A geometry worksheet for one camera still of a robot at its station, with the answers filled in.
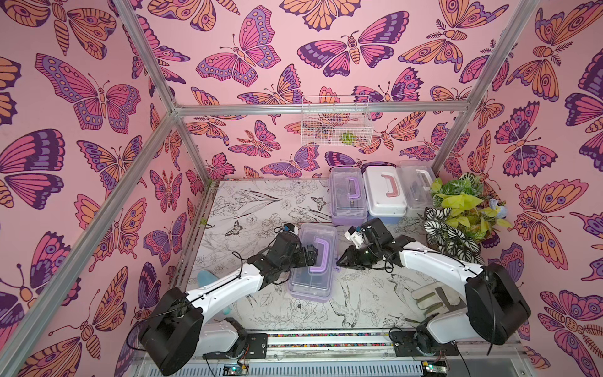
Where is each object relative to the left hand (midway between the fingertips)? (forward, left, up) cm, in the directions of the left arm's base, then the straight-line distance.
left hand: (311, 252), depth 84 cm
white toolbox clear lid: (+37, -49, +1) cm, 62 cm away
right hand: (-3, -10, -1) cm, 11 cm away
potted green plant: (+5, -49, +15) cm, 52 cm away
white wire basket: (+53, -12, +16) cm, 57 cm away
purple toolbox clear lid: (-9, -1, -6) cm, 11 cm away
